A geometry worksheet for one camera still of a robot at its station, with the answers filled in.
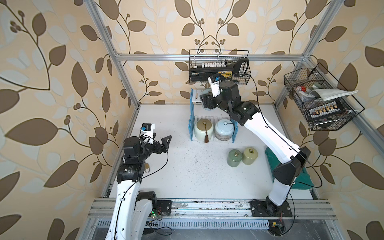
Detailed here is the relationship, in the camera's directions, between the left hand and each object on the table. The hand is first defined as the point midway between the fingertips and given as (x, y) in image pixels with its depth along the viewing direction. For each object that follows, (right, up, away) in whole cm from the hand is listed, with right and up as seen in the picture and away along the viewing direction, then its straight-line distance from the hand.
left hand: (162, 134), depth 73 cm
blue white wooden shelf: (+16, +21, +14) cm, 30 cm away
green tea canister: (+38, -15, +12) cm, 43 cm away
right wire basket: (+77, +28, +12) cm, 83 cm away
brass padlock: (-13, -22, +16) cm, 30 cm away
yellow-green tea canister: (+47, -13, +12) cm, 50 cm away
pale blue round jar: (+34, +1, +19) cm, 39 cm away
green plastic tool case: (+75, -27, +8) cm, 80 cm away
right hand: (+23, +20, +1) cm, 30 cm away
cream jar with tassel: (+21, +1, +18) cm, 28 cm away
